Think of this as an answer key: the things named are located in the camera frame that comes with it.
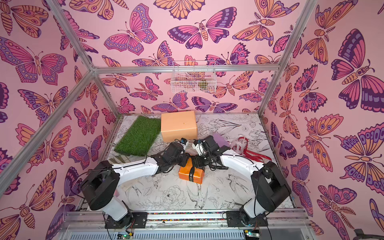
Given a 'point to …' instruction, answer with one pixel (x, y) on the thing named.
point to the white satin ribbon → (239, 146)
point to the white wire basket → (193, 77)
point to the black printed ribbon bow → (212, 167)
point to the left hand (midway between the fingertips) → (188, 155)
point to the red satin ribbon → (248, 153)
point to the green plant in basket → (203, 85)
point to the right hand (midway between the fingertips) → (193, 162)
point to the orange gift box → (184, 172)
